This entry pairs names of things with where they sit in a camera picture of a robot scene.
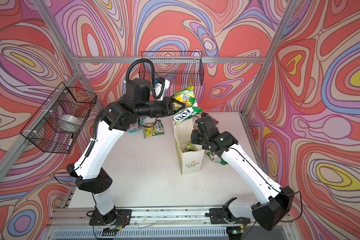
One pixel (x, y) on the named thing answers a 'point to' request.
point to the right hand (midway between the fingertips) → (195, 139)
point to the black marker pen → (69, 144)
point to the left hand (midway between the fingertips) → (185, 105)
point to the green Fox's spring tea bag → (215, 157)
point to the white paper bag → (191, 155)
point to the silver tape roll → (71, 119)
